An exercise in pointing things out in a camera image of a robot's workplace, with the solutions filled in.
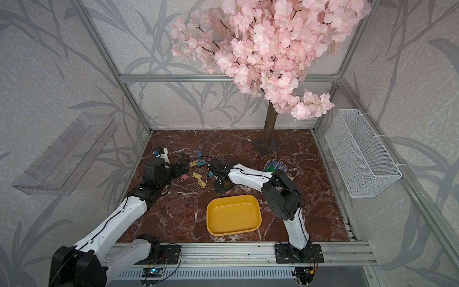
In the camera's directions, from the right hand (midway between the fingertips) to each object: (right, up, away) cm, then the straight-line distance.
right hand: (221, 187), depth 91 cm
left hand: (-18, +14, -8) cm, 24 cm away
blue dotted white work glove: (+28, +9, +11) cm, 31 cm away
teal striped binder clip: (-13, +11, +11) cm, 20 cm away
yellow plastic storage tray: (+6, -11, -8) cm, 15 cm away
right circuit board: (+35, -30, -21) cm, 51 cm away
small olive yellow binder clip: (-11, +1, +3) cm, 11 cm away
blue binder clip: (-15, +16, +15) cm, 27 cm away
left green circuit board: (-25, -29, -20) cm, 44 cm away
